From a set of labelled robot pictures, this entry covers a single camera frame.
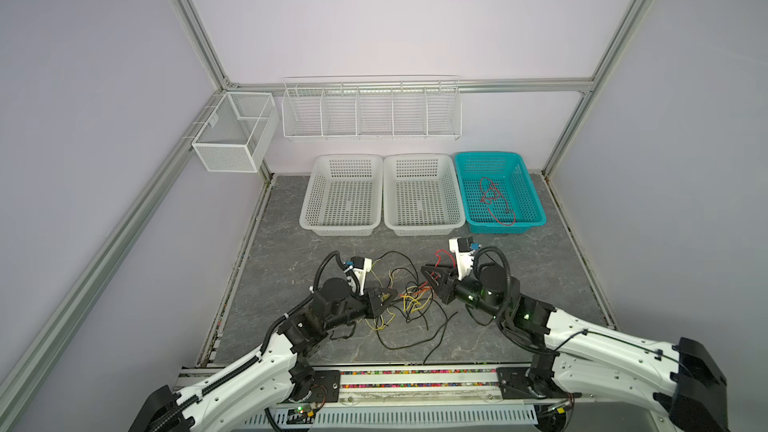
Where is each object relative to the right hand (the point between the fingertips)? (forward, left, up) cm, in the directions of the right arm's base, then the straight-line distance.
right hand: (423, 271), depth 71 cm
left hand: (-4, +6, -7) cm, 10 cm away
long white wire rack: (+53, +15, +11) cm, 56 cm away
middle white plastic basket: (+44, -3, -21) cm, 49 cm away
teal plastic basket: (+53, -38, -19) cm, 68 cm away
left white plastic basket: (+41, +27, -19) cm, 53 cm away
